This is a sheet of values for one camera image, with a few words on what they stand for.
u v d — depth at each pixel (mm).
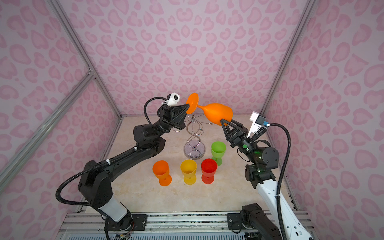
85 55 845
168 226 729
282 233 383
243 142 515
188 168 822
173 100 578
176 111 534
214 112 544
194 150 998
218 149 909
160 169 770
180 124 543
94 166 457
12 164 520
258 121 501
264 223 568
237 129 510
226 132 527
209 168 781
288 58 861
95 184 436
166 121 523
